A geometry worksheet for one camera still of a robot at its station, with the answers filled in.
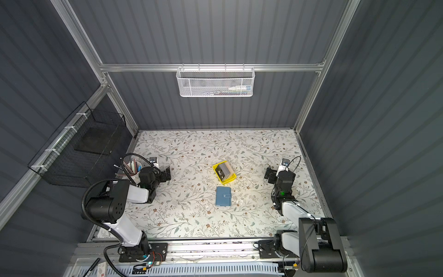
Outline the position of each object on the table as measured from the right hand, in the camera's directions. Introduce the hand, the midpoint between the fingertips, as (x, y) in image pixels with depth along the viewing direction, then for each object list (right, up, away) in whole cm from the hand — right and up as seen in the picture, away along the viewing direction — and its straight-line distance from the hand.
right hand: (282, 168), depth 88 cm
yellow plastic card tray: (-27, -7, +6) cm, 28 cm away
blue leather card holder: (-31, -15, +1) cm, 34 cm away
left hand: (-66, -1, +9) cm, 66 cm away
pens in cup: (-79, +1, +3) cm, 80 cm away
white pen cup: (-69, -3, -12) cm, 70 cm away
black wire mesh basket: (-91, +9, -13) cm, 92 cm away
